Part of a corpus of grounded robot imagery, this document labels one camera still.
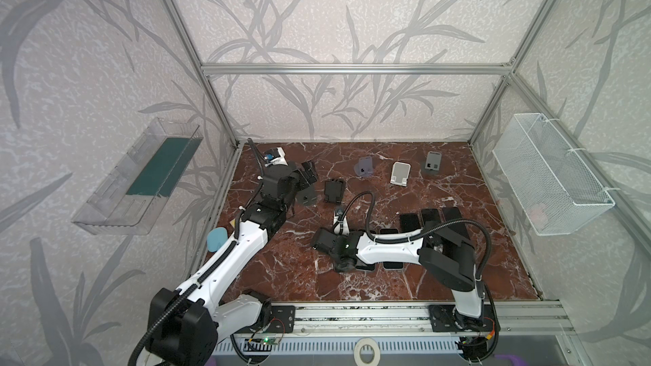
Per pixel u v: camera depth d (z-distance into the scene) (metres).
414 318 0.76
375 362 0.67
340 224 0.77
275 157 0.67
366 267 0.86
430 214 0.97
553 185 0.64
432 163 1.06
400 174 1.04
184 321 0.38
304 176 0.69
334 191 0.99
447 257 0.49
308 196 0.97
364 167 1.06
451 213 0.97
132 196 0.63
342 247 0.66
